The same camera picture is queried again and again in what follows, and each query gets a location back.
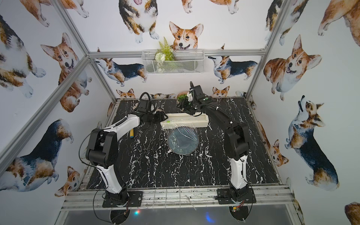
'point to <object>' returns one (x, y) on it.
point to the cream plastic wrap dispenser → (184, 120)
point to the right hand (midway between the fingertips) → (176, 107)
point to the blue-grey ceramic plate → (183, 141)
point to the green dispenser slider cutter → (168, 122)
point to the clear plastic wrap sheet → (183, 138)
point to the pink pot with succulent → (182, 95)
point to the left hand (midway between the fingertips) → (167, 115)
